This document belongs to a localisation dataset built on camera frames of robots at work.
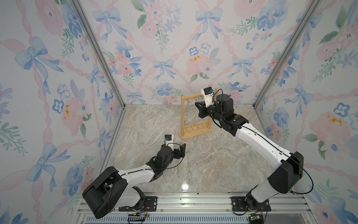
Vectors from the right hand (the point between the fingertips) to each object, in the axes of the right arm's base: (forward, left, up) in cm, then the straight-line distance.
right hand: (197, 102), depth 76 cm
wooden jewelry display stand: (0, +3, -26) cm, 26 cm away
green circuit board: (-48, -31, -38) cm, 69 cm away
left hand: (-13, +9, -22) cm, 27 cm away
